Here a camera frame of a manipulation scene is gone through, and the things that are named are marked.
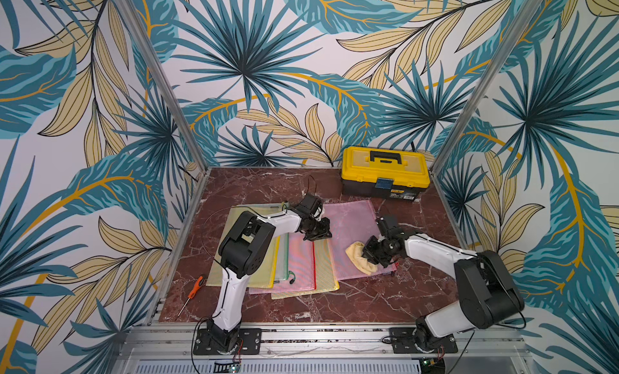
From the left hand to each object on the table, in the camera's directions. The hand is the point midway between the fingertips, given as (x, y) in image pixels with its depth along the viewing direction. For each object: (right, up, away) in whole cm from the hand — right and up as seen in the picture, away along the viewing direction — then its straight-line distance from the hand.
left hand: (332, 236), depth 95 cm
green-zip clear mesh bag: (-18, -11, -9) cm, 23 cm away
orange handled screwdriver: (-47, -13, -12) cm, 50 cm away
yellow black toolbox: (+22, +25, +2) cm, 34 cm away
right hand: (+11, -6, -5) cm, 13 cm away
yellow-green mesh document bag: (-25, -13, -10) cm, 30 cm away
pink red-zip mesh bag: (-12, -10, -7) cm, 17 cm away
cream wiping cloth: (+8, -5, -6) cm, 11 cm away
